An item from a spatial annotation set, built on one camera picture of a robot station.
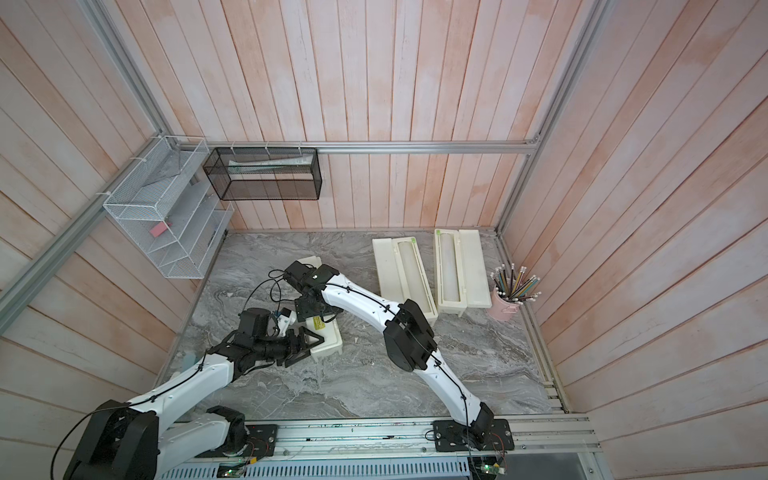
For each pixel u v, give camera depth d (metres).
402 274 0.98
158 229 0.82
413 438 0.75
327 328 0.83
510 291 0.91
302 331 0.76
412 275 0.98
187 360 0.82
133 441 0.40
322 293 0.63
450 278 0.98
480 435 0.64
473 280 0.97
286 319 0.81
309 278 0.66
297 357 0.79
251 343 0.67
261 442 0.73
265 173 1.07
